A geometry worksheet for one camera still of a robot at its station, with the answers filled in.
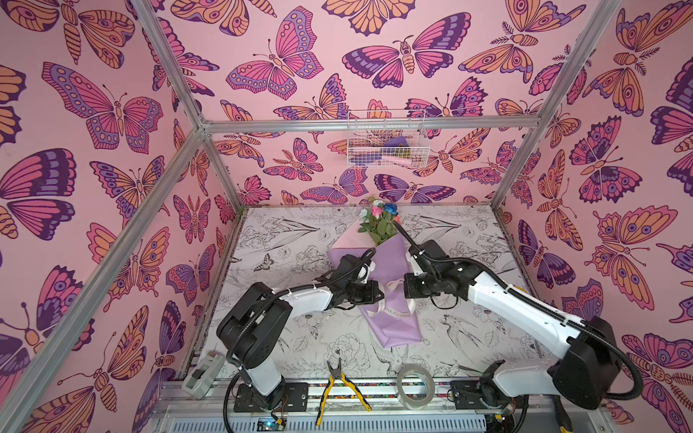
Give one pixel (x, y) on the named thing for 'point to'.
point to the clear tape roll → (410, 404)
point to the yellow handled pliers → (336, 373)
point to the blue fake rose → (392, 208)
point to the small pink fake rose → (376, 211)
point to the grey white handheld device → (199, 380)
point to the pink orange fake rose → (398, 219)
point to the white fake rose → (364, 215)
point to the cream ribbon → (390, 284)
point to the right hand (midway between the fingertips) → (404, 283)
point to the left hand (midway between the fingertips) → (388, 294)
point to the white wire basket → (387, 139)
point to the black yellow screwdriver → (562, 418)
